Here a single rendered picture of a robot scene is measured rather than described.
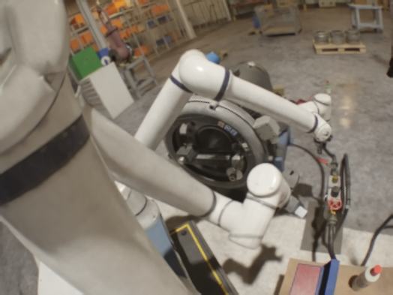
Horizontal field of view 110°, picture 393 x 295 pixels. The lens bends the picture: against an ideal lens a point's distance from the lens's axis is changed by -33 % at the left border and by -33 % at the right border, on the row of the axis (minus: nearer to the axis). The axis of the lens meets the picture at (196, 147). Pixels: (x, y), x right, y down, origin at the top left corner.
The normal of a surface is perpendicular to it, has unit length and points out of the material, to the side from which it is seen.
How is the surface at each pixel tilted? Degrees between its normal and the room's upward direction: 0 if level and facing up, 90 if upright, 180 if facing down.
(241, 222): 25
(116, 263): 91
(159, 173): 85
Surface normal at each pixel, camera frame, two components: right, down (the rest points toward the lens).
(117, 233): 0.91, -0.02
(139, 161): 0.79, 0.00
